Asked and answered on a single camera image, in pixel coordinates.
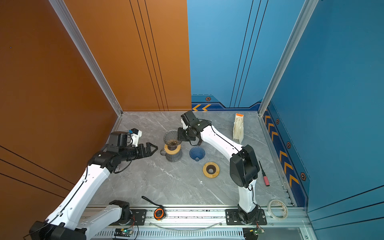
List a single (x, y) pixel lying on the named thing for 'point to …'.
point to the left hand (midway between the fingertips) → (152, 148)
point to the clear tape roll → (270, 211)
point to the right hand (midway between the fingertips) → (177, 137)
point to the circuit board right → (257, 231)
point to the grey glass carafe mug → (172, 158)
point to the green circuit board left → (123, 232)
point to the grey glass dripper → (170, 138)
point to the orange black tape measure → (159, 213)
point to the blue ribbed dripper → (197, 153)
